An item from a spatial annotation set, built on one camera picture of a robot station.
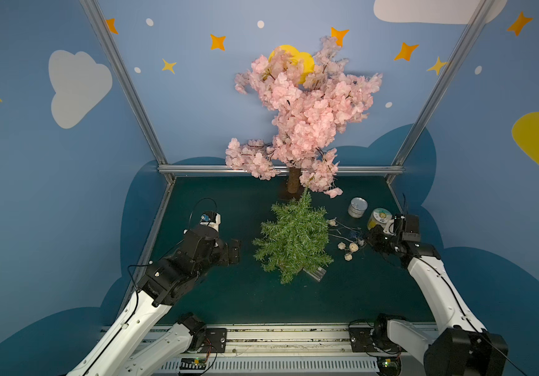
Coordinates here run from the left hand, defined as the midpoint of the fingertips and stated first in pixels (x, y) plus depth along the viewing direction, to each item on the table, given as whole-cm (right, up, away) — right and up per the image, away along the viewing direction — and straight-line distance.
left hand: (227, 239), depth 70 cm
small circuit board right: (+51, -41, +3) cm, 66 cm away
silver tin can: (+52, +8, +34) cm, 63 cm away
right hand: (+48, 0, +14) cm, 50 cm away
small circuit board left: (-12, -40, +3) cm, 42 cm away
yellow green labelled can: (+59, +5, +27) cm, 65 cm away
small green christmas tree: (+20, 0, -1) cm, 20 cm away
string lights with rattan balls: (+43, -5, +14) cm, 46 cm away
